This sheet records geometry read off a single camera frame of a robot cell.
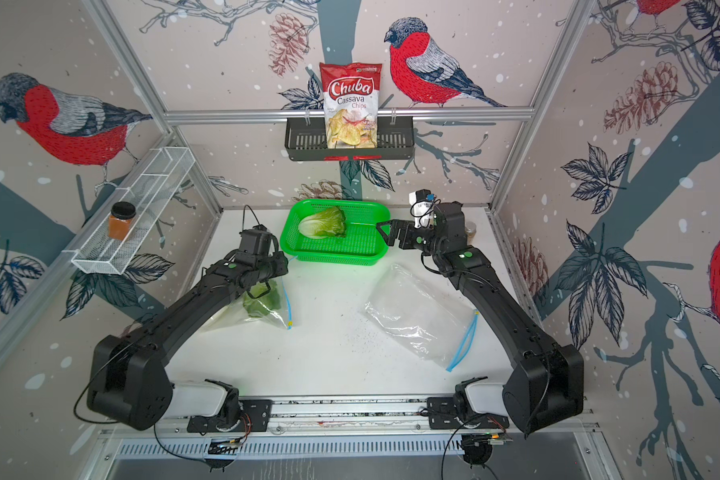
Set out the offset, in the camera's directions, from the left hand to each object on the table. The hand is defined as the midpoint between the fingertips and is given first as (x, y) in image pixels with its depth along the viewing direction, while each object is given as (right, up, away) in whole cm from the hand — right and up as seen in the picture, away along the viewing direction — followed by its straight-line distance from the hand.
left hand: (288, 254), depth 86 cm
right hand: (+29, +9, -9) cm, 32 cm away
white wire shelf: (-40, +20, -1) cm, 45 cm away
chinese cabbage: (+8, +9, +19) cm, 23 cm away
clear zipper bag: (+45, -21, +3) cm, 50 cm away
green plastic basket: (+22, +2, +24) cm, 32 cm away
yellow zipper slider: (+2, -20, -3) cm, 20 cm away
